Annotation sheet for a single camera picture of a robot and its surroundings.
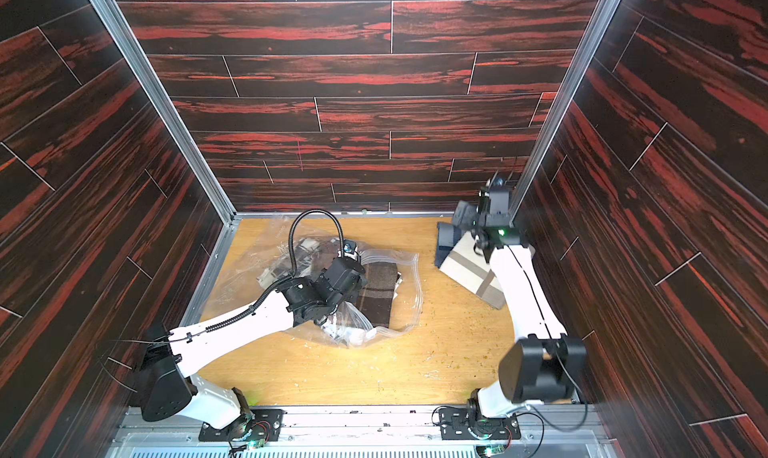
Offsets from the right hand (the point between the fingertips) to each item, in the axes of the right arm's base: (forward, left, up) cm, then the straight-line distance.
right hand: (483, 212), depth 82 cm
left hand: (-17, +35, -9) cm, 40 cm away
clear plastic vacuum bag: (-10, +78, -25) cm, 82 cm away
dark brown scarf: (-16, +30, -20) cm, 39 cm away
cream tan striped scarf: (-2, -1, -23) cm, 23 cm away
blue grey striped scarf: (-7, +8, +6) cm, 12 cm away
